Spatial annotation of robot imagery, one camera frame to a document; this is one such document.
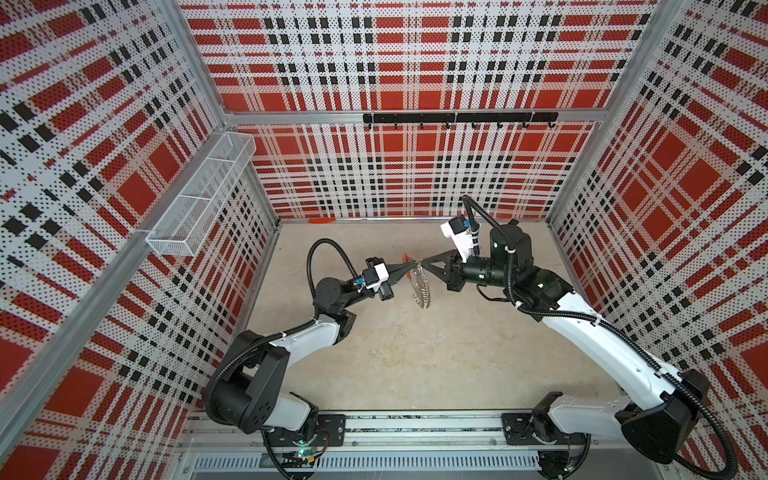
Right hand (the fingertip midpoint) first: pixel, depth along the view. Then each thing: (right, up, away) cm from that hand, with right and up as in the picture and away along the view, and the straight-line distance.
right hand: (425, 267), depth 65 cm
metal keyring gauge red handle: (-1, -5, +3) cm, 5 cm away
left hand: (-2, +1, +3) cm, 3 cm away
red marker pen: (-40, +16, +61) cm, 75 cm away
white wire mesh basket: (-72, +11, +26) cm, 78 cm away
